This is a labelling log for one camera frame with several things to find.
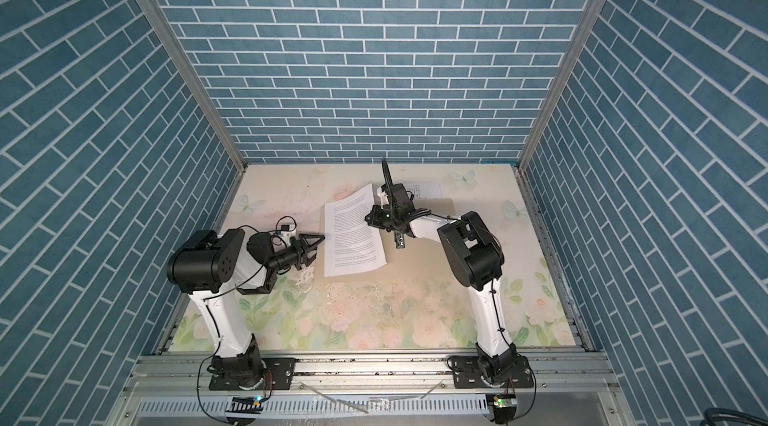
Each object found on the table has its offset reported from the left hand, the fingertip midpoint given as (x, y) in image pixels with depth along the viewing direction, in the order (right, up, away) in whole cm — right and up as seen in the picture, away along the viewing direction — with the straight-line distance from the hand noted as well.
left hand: (323, 244), depth 93 cm
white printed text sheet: (+8, -1, +5) cm, 9 cm away
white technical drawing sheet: (+34, +17, +21) cm, 44 cm away
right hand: (+12, +9, +5) cm, 15 cm away
